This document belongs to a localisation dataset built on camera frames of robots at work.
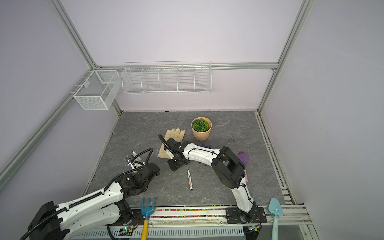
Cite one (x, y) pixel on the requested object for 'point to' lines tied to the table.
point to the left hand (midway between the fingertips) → (147, 165)
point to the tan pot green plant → (201, 127)
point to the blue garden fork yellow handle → (146, 211)
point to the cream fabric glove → (176, 134)
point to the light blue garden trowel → (276, 208)
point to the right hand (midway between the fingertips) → (174, 167)
